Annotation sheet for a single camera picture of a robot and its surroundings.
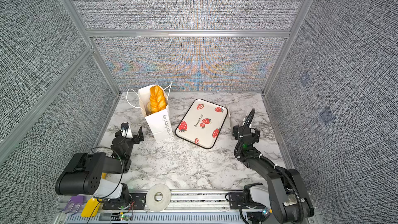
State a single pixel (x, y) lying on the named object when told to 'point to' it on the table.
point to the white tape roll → (154, 205)
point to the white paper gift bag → (159, 124)
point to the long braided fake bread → (158, 100)
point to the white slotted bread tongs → (247, 121)
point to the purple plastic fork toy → (78, 199)
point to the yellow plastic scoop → (91, 206)
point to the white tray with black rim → (202, 124)
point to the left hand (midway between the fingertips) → (132, 127)
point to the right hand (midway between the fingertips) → (247, 126)
